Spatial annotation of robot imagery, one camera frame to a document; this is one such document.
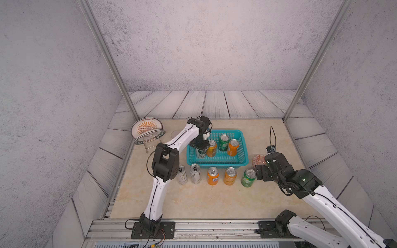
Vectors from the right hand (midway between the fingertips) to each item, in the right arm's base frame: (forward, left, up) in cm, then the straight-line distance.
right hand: (267, 167), depth 74 cm
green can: (-2, +8, -9) cm, 12 cm away
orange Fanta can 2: (+18, +13, -9) cm, 24 cm away
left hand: (+18, +31, -12) cm, 38 cm away
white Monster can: (-1, +41, -9) cm, 42 cm away
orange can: (0, +17, -9) cm, 19 cm away
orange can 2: (+16, +26, -10) cm, 33 cm away
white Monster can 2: (0, +35, -5) cm, 35 cm away
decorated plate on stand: (+30, +67, -2) cm, 74 cm away
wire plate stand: (+22, +63, -4) cm, 67 cm away
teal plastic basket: (+15, +19, -19) cm, 31 cm away
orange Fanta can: (0, +26, -9) cm, 27 cm away
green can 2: (+22, +18, -10) cm, 30 cm away
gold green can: (+15, +33, -12) cm, 38 cm away
